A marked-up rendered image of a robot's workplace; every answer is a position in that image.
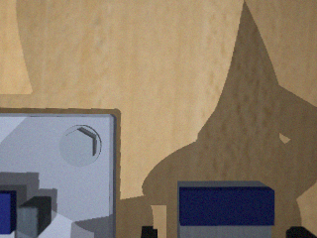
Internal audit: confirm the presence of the blue rectangular block with slot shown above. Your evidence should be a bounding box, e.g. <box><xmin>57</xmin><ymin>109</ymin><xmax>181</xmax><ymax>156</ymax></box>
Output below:
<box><xmin>0</xmin><ymin>184</ymin><xmax>27</xmax><ymax>238</ymax></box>
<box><xmin>177</xmin><ymin>180</ymin><xmax>274</xmax><ymax>238</ymax></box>

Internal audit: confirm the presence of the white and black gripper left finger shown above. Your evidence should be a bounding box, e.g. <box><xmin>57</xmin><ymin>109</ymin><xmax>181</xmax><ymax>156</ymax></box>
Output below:
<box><xmin>141</xmin><ymin>226</ymin><xmax>158</xmax><ymax>238</ymax></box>

